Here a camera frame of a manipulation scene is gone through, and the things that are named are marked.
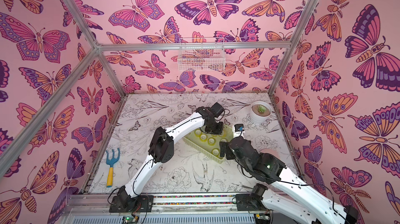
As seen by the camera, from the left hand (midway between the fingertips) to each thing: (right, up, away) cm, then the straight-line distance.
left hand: (224, 133), depth 93 cm
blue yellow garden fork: (-63, -18, -9) cm, 66 cm away
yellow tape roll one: (0, -5, +2) cm, 5 cm away
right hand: (-2, -1, -21) cm, 21 cm away
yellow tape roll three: (-5, -10, -3) cm, 12 cm away
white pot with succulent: (+23, +13, +3) cm, 26 cm away
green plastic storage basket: (-10, -7, 0) cm, 12 cm away
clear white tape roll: (-15, +4, -20) cm, 25 cm away
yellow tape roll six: (-7, -5, +1) cm, 9 cm away
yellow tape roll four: (-12, -3, +3) cm, 13 cm away
